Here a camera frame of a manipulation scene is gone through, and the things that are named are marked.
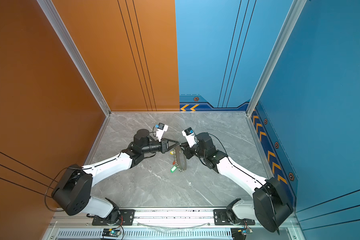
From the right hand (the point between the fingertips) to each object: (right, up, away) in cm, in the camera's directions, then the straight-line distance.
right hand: (179, 145), depth 80 cm
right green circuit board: (+32, -39, -11) cm, 51 cm away
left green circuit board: (-33, -40, -9) cm, 53 cm away
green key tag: (-4, -15, +9) cm, 18 cm away
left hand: (0, +2, -3) cm, 4 cm away
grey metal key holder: (+1, -6, -4) cm, 8 cm away
